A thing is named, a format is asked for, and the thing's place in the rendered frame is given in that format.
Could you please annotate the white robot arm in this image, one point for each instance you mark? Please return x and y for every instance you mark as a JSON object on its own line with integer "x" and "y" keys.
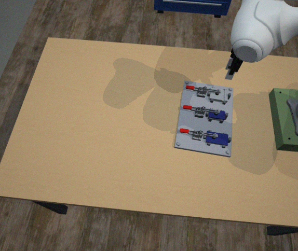
{"x": 260, "y": 26}

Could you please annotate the toggle clamp with red handle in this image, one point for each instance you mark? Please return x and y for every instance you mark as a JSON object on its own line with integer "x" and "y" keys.
{"x": 197, "y": 135}
{"x": 201, "y": 92}
{"x": 199, "y": 112}

